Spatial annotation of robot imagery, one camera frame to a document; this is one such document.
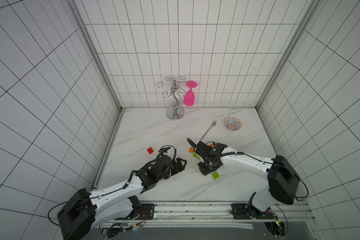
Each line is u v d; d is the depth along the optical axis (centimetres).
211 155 60
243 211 72
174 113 117
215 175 84
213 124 110
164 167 60
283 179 43
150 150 95
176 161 72
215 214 73
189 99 102
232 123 107
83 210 40
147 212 72
